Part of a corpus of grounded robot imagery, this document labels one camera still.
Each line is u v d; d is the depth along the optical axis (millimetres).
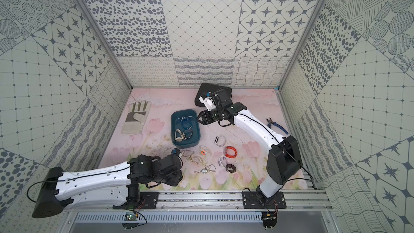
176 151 701
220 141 948
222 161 850
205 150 894
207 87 1165
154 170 553
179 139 925
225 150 877
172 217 701
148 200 737
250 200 735
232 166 799
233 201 761
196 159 860
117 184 476
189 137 937
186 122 1029
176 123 1007
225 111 615
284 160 438
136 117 1031
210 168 838
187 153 881
